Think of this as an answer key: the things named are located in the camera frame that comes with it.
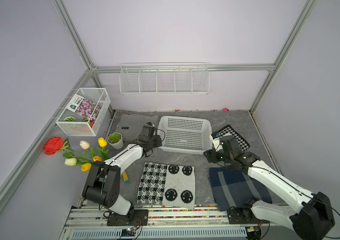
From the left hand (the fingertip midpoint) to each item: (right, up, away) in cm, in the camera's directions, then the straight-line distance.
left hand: (159, 140), depth 91 cm
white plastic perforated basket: (+16, +2, +14) cm, 22 cm away
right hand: (+29, -5, -9) cm, 30 cm away
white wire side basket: (-40, +10, -20) cm, 46 cm away
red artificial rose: (-39, +1, -32) cm, 51 cm away
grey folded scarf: (-24, +9, +17) cm, 31 cm away
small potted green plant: (-29, 0, +2) cm, 29 cm away
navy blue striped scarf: (+40, -25, -11) cm, 49 cm away
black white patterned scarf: (+8, -24, -11) cm, 28 cm away
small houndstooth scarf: (+47, +6, +14) cm, 49 cm away
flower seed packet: (-37, +18, -16) cm, 44 cm away
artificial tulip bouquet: (-31, -6, -23) cm, 39 cm away
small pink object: (+52, +22, +33) cm, 65 cm away
